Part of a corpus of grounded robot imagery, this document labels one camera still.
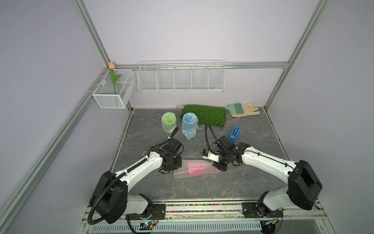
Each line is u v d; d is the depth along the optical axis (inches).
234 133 39.9
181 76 38.9
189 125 36.1
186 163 32.8
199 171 31.8
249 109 47.1
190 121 36.8
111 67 35.1
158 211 29.1
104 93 30.3
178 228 30.4
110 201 16.0
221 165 28.9
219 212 29.6
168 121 37.9
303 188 16.7
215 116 43.9
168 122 37.6
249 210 29.1
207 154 29.0
